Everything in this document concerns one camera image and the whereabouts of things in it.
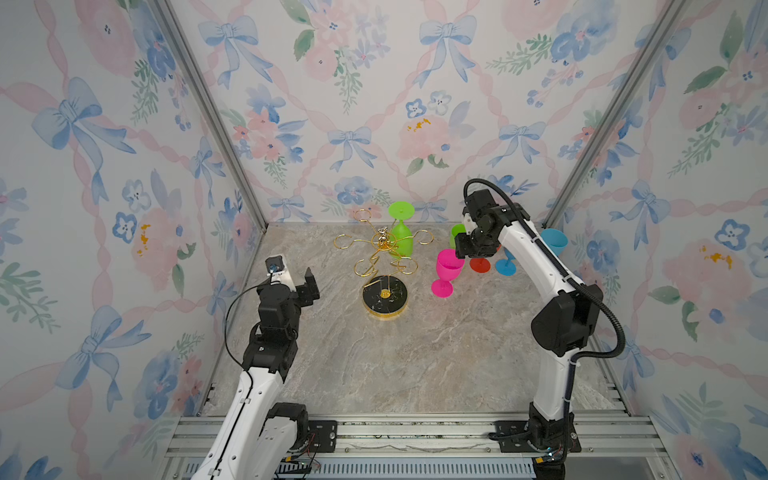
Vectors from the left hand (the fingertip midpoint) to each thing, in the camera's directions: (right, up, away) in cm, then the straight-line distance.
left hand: (292, 270), depth 75 cm
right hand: (+47, +5, +14) cm, 50 cm away
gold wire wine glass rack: (+22, -9, +23) cm, 33 cm away
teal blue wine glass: (+86, +10, +36) cm, 94 cm away
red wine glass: (+57, 0, +32) cm, 66 cm away
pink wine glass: (+42, 0, +13) cm, 44 cm away
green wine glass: (+28, +9, +10) cm, 31 cm away
